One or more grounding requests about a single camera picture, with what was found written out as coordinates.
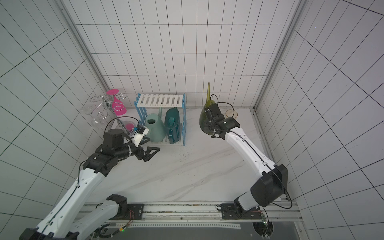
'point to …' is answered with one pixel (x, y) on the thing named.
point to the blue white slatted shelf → (142, 101)
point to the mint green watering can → (157, 128)
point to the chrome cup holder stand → (105, 104)
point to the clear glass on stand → (97, 121)
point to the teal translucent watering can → (172, 125)
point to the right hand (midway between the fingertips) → (203, 125)
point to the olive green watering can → (204, 125)
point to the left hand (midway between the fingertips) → (151, 146)
